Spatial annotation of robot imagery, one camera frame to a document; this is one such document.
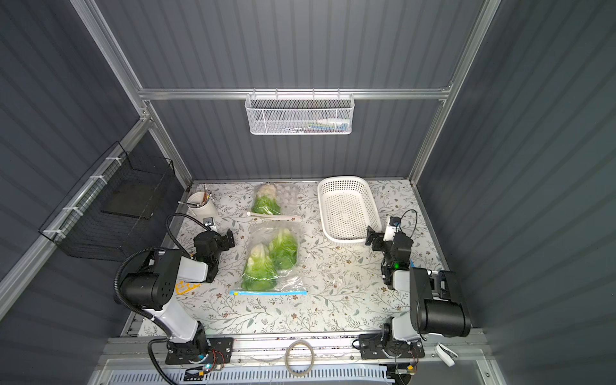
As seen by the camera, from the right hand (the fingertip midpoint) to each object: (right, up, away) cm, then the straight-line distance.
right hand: (385, 228), depth 91 cm
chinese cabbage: (-46, -14, -10) cm, 49 cm away
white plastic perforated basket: (-12, +7, +18) cm, 23 cm away
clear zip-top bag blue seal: (-35, -19, -6) cm, 41 cm away
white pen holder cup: (-74, +9, +5) cm, 74 cm away
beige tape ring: (-36, -37, -18) cm, 54 cm away
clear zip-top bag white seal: (-39, +13, +19) cm, 45 cm away
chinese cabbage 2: (-39, -7, -4) cm, 40 cm away
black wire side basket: (-91, +5, -18) cm, 93 cm away
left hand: (-66, -2, +5) cm, 66 cm away
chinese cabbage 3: (-48, +10, +11) cm, 50 cm away
